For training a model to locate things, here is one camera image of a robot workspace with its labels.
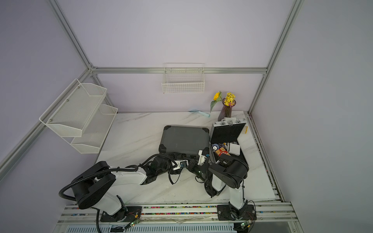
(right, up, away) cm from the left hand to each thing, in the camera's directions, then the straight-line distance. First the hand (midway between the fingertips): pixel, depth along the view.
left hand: (180, 159), depth 88 cm
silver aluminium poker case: (+31, +12, +15) cm, 36 cm away
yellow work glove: (+49, +17, +20) cm, 56 cm away
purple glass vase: (+32, +31, +14) cm, 47 cm away
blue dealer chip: (+24, +8, +8) cm, 26 cm away
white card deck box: (+36, +5, +7) cm, 37 cm away
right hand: (+3, -1, 0) cm, 4 cm away
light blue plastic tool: (+16, +31, +31) cm, 47 cm away
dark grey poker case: (+5, +11, +5) cm, 13 cm away
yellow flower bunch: (+33, +38, +7) cm, 51 cm away
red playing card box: (+27, +4, +6) cm, 28 cm away
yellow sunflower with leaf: (+24, +40, +8) cm, 47 cm away
